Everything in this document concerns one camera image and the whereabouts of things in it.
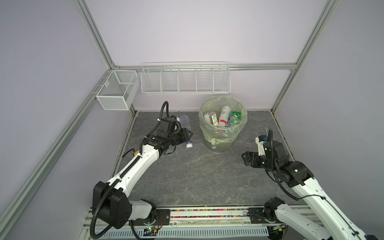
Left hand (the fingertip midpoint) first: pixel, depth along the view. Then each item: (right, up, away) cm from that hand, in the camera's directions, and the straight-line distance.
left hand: (190, 136), depth 79 cm
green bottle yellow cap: (+25, +10, +5) cm, 28 cm away
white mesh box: (-50, +30, +23) cm, 63 cm away
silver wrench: (+54, +3, +30) cm, 62 cm away
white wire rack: (-4, +38, +20) cm, 43 cm away
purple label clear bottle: (-3, +7, 0) cm, 7 cm away
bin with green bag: (+16, -2, +4) cm, 17 cm away
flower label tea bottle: (+12, +10, +4) cm, 16 cm away
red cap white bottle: (+20, +11, +8) cm, 24 cm away
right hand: (+30, -10, -5) cm, 32 cm away
